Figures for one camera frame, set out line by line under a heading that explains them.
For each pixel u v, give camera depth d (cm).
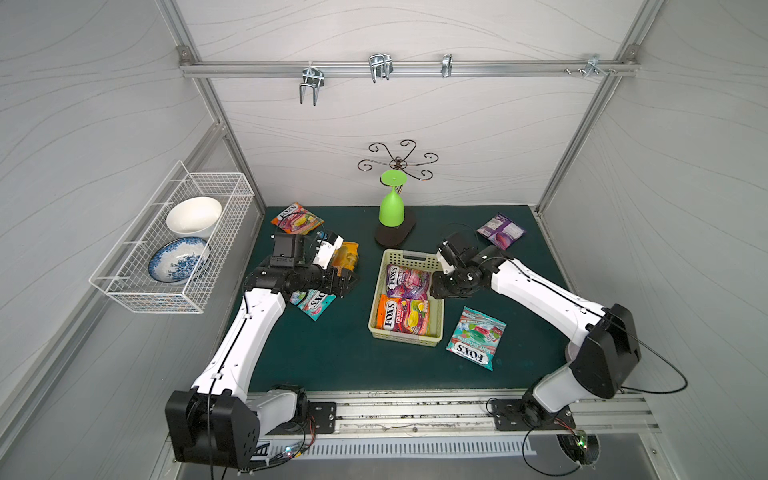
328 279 67
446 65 79
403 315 89
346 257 101
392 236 114
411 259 100
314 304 93
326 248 69
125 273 57
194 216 75
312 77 78
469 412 75
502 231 111
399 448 70
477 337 86
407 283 96
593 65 77
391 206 90
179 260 65
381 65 76
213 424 37
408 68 78
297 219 115
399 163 91
